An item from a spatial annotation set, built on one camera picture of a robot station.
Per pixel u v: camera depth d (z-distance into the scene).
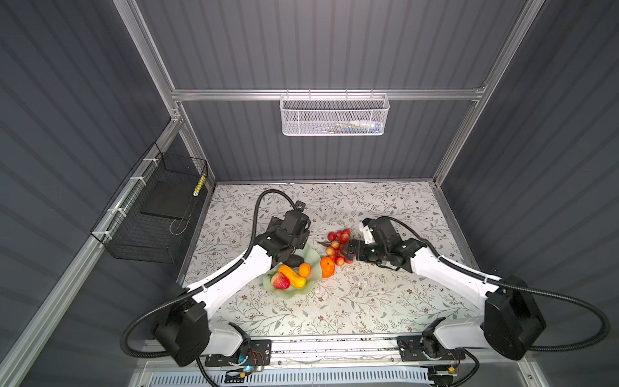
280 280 0.83
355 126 0.93
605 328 0.39
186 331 0.40
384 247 0.64
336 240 0.97
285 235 0.62
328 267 0.86
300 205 0.71
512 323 0.42
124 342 0.38
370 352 0.75
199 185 0.81
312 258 0.89
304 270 0.87
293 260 0.89
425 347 0.67
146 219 0.72
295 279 0.85
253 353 0.72
